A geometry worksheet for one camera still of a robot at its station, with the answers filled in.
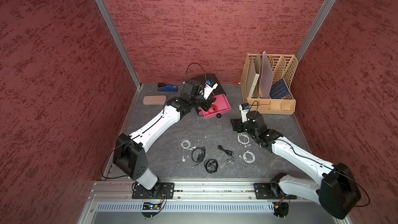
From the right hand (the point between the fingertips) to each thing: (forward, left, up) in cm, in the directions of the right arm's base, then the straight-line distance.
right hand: (236, 121), depth 85 cm
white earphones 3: (-15, -7, -13) cm, 21 cm away
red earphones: (+9, +12, -1) cm, 15 cm away
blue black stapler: (+36, +47, -8) cm, 60 cm away
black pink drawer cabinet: (+12, +7, -1) cm, 14 cm away
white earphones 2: (-8, -7, -13) cm, 17 cm away
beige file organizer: (+36, -37, +9) cm, 52 cm away
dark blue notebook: (+25, -34, -3) cm, 42 cm away
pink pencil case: (+25, +55, -9) cm, 61 cm away
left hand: (+6, +13, +12) cm, 18 cm away
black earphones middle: (-15, +20, -13) cm, 28 cm away
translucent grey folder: (+33, -26, +2) cm, 42 cm away
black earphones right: (-13, +4, -13) cm, 19 cm away
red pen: (+44, -11, -13) cm, 47 cm away
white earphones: (-7, +29, -12) cm, 33 cm away
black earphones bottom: (-20, +15, -12) cm, 28 cm away
